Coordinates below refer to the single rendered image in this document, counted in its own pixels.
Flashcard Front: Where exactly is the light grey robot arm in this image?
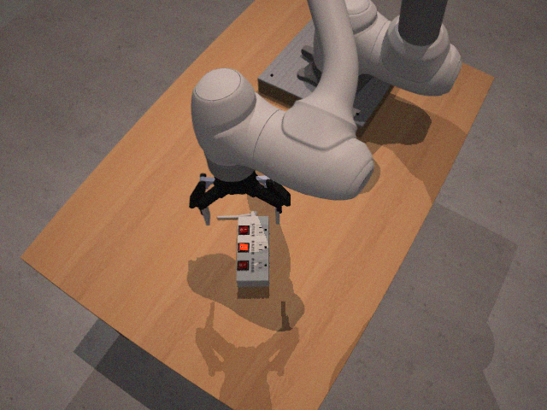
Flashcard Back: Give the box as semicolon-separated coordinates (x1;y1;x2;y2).
191;0;462;201

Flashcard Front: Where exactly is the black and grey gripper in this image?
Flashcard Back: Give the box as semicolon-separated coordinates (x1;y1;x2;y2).
189;170;291;226

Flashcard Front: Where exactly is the grey power strip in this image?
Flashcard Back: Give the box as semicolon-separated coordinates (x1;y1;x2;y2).
217;211;269;287

